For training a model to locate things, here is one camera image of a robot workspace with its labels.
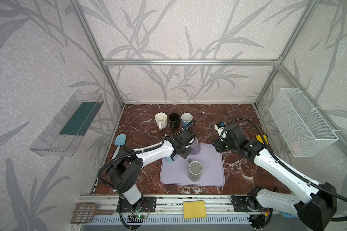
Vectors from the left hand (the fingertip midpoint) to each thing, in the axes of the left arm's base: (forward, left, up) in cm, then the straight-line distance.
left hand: (187, 145), depth 89 cm
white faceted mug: (+21, +18, 0) cm, 28 cm away
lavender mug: (-2, -5, +3) cm, 6 cm away
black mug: (+18, +9, +1) cm, 20 cm away
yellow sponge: (-33, -3, -4) cm, 34 cm away
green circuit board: (-37, +26, -8) cm, 46 cm away
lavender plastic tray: (-15, +7, -7) cm, 18 cm away
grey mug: (-14, -5, -2) cm, 14 cm away
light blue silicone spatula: (+7, +46, -8) cm, 47 cm away
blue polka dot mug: (+19, +1, +2) cm, 20 cm away
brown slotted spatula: (-35, +52, -7) cm, 63 cm away
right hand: (0, -15, +11) cm, 19 cm away
